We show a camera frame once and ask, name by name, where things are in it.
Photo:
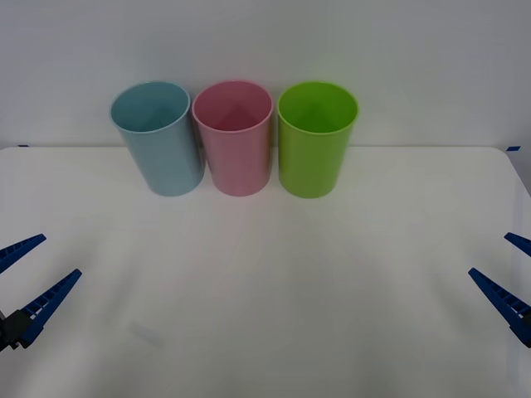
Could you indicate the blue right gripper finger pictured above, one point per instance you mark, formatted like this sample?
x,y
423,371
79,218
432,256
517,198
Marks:
x,y
520,241
504,300

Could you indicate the green plastic bin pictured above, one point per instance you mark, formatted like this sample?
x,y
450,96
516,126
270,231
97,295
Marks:
x,y
311,166

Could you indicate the pale blue plastic bin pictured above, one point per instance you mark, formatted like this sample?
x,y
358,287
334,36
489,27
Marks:
x,y
170,161

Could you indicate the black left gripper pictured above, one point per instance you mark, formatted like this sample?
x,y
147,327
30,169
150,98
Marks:
x,y
4,331

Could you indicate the pink plastic bin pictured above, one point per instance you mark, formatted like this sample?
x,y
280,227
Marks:
x,y
240,161

